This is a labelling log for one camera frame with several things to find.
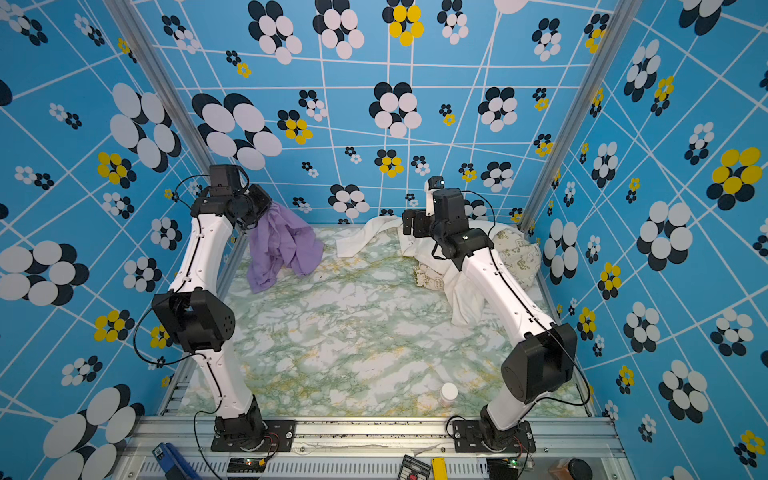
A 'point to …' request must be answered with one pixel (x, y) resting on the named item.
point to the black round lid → (579, 469)
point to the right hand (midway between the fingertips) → (421, 213)
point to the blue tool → (174, 464)
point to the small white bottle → (449, 392)
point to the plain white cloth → (388, 234)
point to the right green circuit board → (502, 468)
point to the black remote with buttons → (414, 469)
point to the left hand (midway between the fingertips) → (273, 195)
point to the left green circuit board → (246, 465)
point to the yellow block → (439, 468)
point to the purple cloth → (281, 239)
